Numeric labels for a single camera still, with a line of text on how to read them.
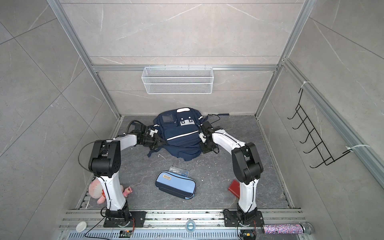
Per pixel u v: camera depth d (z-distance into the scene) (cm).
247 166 51
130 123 113
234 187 84
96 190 76
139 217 73
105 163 54
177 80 101
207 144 81
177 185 80
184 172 89
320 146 64
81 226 71
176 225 73
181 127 105
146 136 90
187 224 72
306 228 68
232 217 74
